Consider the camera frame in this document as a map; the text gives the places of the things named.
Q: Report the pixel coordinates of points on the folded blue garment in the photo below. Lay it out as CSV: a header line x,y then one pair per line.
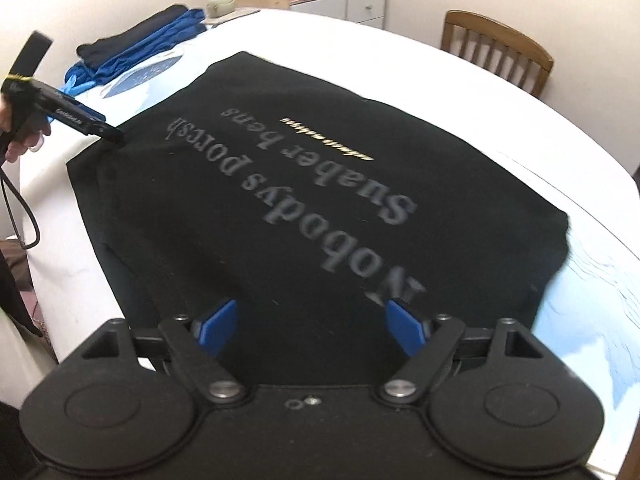
x,y
150,47

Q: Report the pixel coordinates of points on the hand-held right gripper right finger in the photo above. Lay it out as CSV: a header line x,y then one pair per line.
x,y
406,329

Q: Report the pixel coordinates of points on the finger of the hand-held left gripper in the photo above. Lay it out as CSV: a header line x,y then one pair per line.
x,y
109,134

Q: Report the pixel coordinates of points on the wooden sideboard white drawers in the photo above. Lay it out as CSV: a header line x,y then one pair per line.
x,y
360,7

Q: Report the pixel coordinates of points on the wooden chair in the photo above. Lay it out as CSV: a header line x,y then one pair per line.
x,y
500,30

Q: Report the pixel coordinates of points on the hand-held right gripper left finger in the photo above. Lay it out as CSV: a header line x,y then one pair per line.
x,y
218,329

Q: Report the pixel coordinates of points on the person's left hand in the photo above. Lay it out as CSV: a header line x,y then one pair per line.
x,y
24,147

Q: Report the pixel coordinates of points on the black t-shirt grey lettering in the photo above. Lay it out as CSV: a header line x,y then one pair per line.
x,y
200,210

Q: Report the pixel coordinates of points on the dark cloth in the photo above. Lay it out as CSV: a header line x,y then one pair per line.
x,y
15,290

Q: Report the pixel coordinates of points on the folded navy garment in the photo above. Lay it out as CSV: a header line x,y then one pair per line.
x,y
135,30

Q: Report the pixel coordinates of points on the pale round appliance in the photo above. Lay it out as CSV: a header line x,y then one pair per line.
x,y
221,2

